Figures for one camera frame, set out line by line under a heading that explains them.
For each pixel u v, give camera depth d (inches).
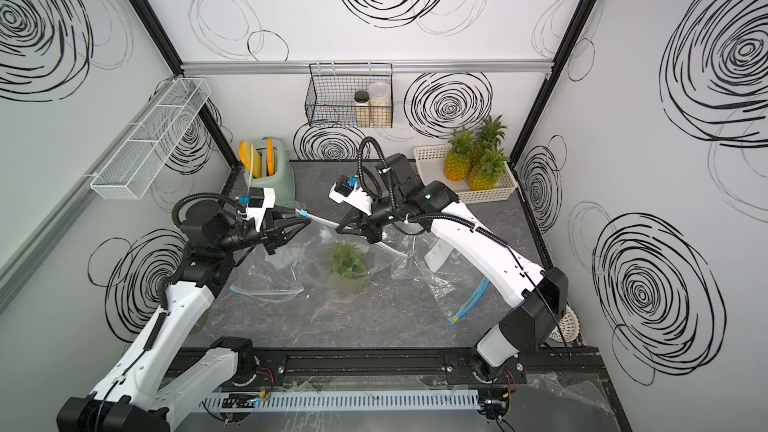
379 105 33.3
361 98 33.3
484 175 39.3
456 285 33.0
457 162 41.9
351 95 34.8
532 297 15.9
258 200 21.7
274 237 23.5
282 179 38.3
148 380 16.1
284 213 24.8
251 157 36.9
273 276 33.7
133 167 28.4
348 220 24.2
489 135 40.1
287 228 24.2
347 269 28.6
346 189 22.2
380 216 23.1
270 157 37.0
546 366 30.3
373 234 23.1
